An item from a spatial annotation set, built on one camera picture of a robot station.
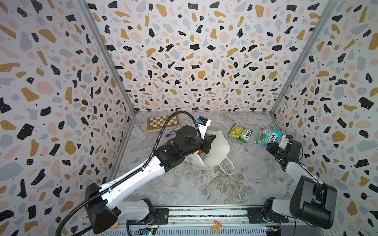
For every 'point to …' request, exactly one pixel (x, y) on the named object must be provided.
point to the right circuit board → (273, 230)
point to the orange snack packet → (202, 154)
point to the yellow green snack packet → (240, 132)
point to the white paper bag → (219, 150)
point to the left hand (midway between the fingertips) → (217, 136)
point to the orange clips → (215, 228)
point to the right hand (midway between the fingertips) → (269, 142)
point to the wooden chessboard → (159, 123)
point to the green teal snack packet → (266, 136)
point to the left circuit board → (147, 231)
